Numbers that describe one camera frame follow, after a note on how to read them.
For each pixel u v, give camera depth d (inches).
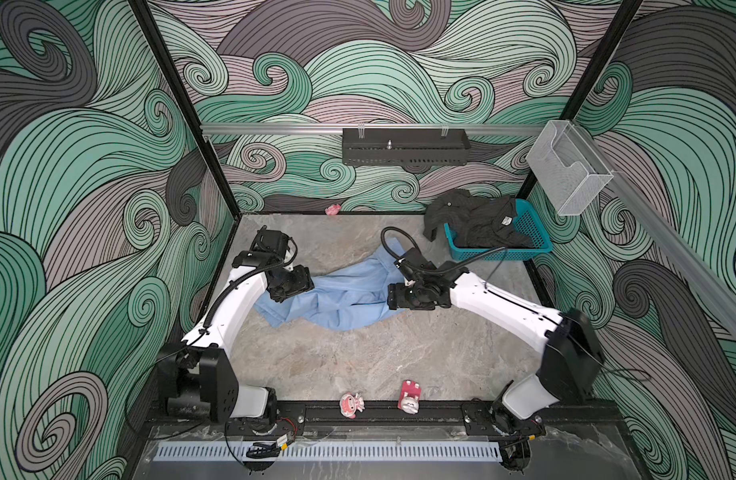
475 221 43.7
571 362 16.6
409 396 28.6
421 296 24.1
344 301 34.5
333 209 46.6
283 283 27.0
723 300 20.3
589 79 32.2
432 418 29.3
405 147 37.7
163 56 30.6
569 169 30.5
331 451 27.4
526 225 43.3
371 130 36.5
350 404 28.7
